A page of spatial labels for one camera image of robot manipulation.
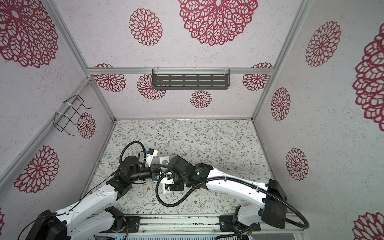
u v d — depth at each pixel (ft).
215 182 1.54
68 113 2.57
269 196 1.30
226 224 2.45
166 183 1.99
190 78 3.05
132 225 2.41
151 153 2.35
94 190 2.80
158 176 1.91
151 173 2.20
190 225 2.45
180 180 1.91
